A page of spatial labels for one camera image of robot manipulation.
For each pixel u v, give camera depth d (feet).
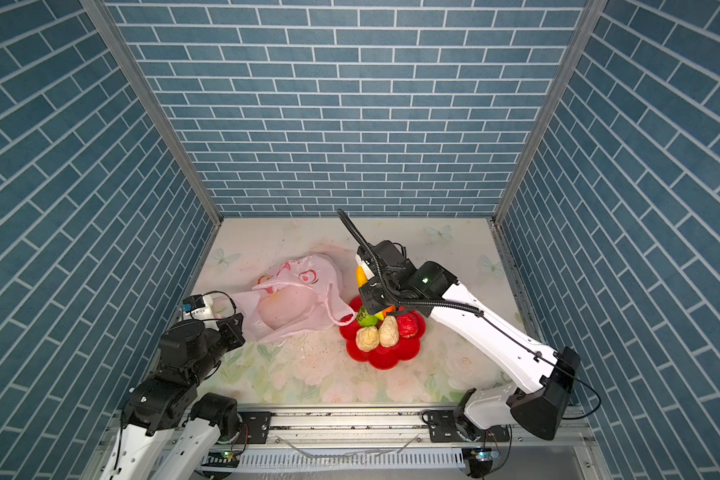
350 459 2.31
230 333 2.04
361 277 2.37
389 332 2.77
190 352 1.72
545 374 1.29
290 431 2.45
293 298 3.24
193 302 2.00
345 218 1.67
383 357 2.81
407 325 2.77
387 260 1.69
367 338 2.70
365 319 2.84
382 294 1.66
